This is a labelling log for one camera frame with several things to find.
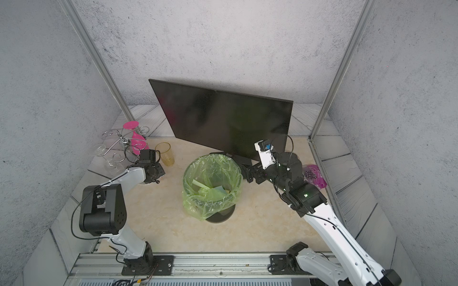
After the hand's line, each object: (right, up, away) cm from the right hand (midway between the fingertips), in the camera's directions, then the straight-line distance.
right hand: (252, 159), depth 67 cm
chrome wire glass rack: (-54, +5, +14) cm, 56 cm away
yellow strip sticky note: (-21, -10, +5) cm, 24 cm away
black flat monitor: (-10, +18, +25) cm, 33 cm away
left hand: (-46, -8, +30) cm, 56 cm away
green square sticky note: (-14, -13, +1) cm, 19 cm away
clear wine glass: (-66, +3, +12) cm, 67 cm away
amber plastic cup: (-44, +1, +32) cm, 55 cm away
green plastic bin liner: (-18, -12, +20) cm, 30 cm away
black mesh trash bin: (-12, -28, +17) cm, 35 cm away
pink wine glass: (-57, +7, +27) cm, 64 cm away
